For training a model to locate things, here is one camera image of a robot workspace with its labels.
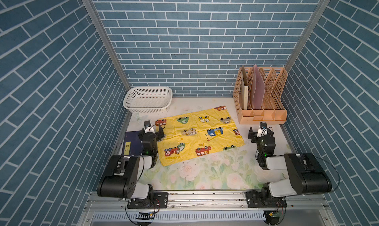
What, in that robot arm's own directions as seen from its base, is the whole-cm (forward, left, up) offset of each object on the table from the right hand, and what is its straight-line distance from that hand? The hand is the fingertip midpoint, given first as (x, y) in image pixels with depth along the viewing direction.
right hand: (260, 128), depth 90 cm
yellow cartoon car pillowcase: (-2, +40, -10) cm, 41 cm away
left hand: (-5, +65, +1) cm, 65 cm away
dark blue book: (-14, +80, -8) cm, 81 cm away
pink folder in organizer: (+29, -2, +7) cm, 30 cm away
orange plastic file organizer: (+16, -12, -2) cm, 21 cm away
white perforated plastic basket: (+27, +82, -9) cm, 87 cm away
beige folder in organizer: (+17, +11, +17) cm, 26 cm away
